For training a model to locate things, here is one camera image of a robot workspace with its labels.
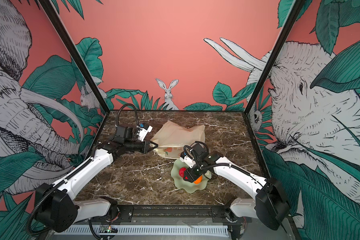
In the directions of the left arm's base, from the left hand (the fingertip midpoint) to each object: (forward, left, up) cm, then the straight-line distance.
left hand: (158, 144), depth 78 cm
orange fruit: (-19, -20, -5) cm, 27 cm away
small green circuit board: (-34, +24, -19) cm, 46 cm away
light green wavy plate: (-15, -12, -19) cm, 27 cm away
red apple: (-10, -12, -15) cm, 22 cm away
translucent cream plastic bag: (+7, -7, -6) cm, 11 cm away
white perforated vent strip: (-36, +7, -20) cm, 41 cm away
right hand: (-12, -15, -11) cm, 22 cm away
